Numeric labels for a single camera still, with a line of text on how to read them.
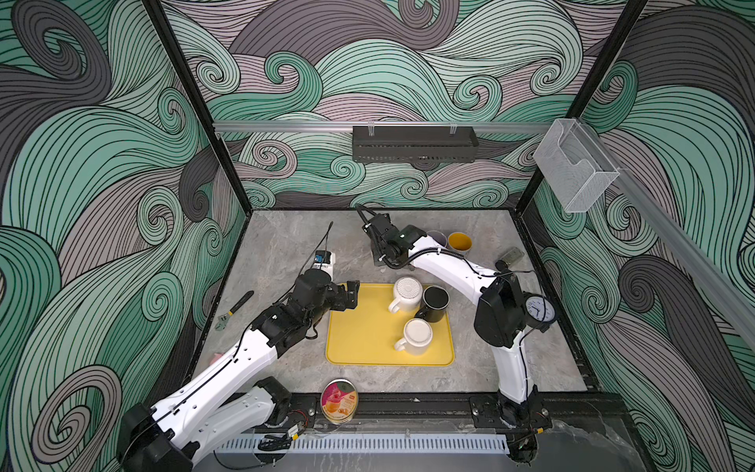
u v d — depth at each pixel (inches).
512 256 39.6
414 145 37.8
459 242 38.2
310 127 70.9
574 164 31.2
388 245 25.8
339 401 28.2
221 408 21.1
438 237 38.2
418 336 31.4
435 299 32.8
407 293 34.0
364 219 27.0
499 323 19.8
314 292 21.6
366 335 33.7
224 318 35.4
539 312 34.8
